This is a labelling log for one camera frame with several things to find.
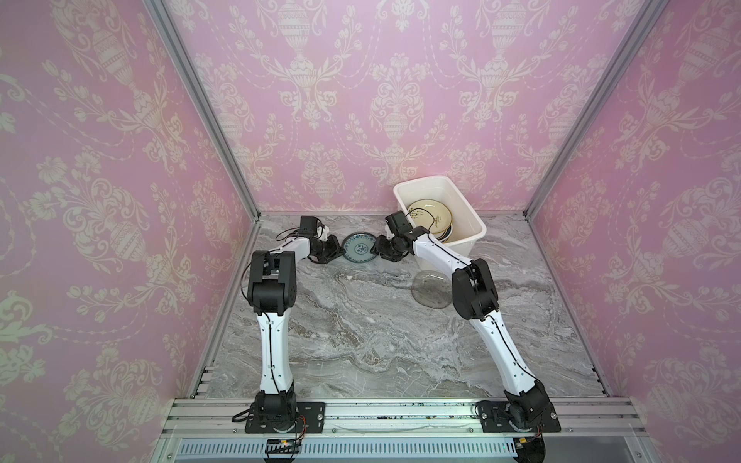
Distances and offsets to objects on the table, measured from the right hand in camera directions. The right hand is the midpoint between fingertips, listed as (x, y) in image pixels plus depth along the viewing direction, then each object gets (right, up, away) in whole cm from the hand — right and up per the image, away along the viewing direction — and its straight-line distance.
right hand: (376, 251), depth 106 cm
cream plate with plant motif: (+26, +13, +6) cm, 30 cm away
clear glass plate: (+19, -13, -7) cm, 24 cm away
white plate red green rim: (+26, +6, +2) cm, 27 cm away
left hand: (-11, 0, +1) cm, 11 cm away
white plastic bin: (+32, +9, -5) cm, 34 cm away
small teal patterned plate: (-7, +1, +4) cm, 8 cm away
